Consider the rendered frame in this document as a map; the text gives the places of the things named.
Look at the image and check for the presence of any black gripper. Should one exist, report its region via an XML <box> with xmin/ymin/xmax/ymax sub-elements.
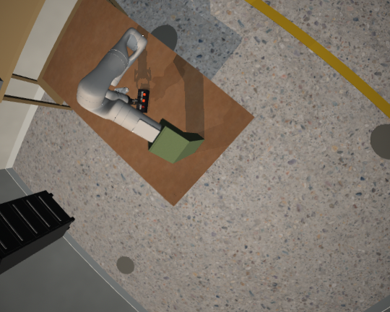
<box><xmin>127</xmin><ymin>96</ymin><xmax>142</xmax><ymax>105</ymax></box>

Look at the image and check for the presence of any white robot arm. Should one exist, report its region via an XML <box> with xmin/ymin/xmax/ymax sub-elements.
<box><xmin>77</xmin><ymin>27</ymin><xmax>162</xmax><ymax>143</ymax></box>

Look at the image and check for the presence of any black power strip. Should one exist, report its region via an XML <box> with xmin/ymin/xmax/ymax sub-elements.
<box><xmin>136</xmin><ymin>89</ymin><xmax>150</xmax><ymax>113</ymax></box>

